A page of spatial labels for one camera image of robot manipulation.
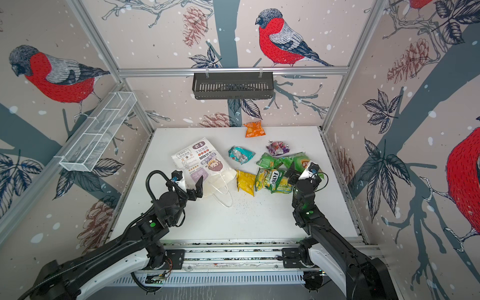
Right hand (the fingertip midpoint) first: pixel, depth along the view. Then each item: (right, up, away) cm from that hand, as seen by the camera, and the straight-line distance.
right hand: (303, 163), depth 81 cm
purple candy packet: (-8, +6, +22) cm, 24 cm away
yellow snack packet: (-26, -10, +9) cm, 29 cm away
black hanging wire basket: (-37, +43, +26) cm, 62 cm away
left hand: (-47, -3, -5) cm, 48 cm away
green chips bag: (-13, -1, +19) cm, 23 cm away
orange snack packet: (-20, +18, +34) cm, 43 cm away
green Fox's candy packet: (-11, -9, +8) cm, 17 cm away
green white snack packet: (-29, +2, +22) cm, 37 cm away
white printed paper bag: (-49, +1, +13) cm, 50 cm away
